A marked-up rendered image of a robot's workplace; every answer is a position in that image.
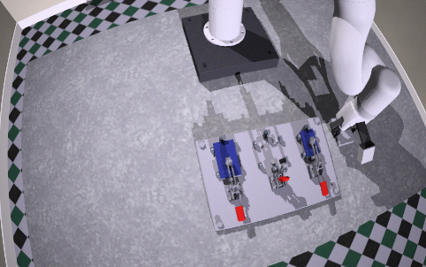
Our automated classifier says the toggle clamp with red handle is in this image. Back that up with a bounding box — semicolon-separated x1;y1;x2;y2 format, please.
225;157;246;221
308;136;328;196
269;158;290;191

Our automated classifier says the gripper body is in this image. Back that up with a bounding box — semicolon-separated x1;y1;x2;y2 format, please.
336;99;372;131

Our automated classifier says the blue rectangular block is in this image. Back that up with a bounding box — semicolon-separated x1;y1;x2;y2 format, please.
299;128;320;159

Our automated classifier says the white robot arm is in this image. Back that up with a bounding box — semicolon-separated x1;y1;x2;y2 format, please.
203;0;401;164

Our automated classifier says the blue rectangular plate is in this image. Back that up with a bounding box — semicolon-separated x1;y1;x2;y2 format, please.
213;140;241;179

